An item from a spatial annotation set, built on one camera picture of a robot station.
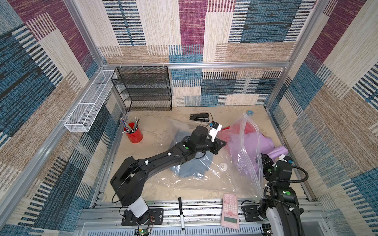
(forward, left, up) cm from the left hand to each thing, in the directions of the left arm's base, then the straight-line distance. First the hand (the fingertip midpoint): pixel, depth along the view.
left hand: (227, 143), depth 75 cm
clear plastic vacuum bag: (-8, -6, -14) cm, 17 cm away
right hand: (-4, -21, -13) cm, 25 cm away
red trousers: (+7, -7, +3) cm, 11 cm away
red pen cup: (+16, +54, -16) cm, 59 cm away
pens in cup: (+19, +53, -10) cm, 57 cm away
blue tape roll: (+42, -29, -22) cm, 56 cm away
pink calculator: (-26, -1, -22) cm, 34 cm away
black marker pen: (-27, +23, -22) cm, 42 cm away
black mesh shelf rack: (+50, +51, -3) cm, 72 cm away
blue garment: (-4, +16, -19) cm, 25 cm away
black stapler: (+34, +11, -18) cm, 40 cm away
